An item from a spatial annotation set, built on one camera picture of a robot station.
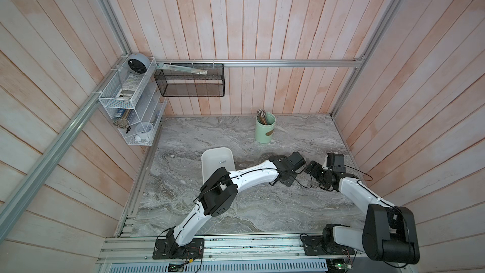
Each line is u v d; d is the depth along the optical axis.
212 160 0.98
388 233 0.42
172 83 1.05
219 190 0.56
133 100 0.69
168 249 0.62
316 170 0.82
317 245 0.73
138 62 0.80
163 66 0.91
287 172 0.65
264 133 1.01
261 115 0.98
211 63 0.93
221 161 0.98
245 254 0.73
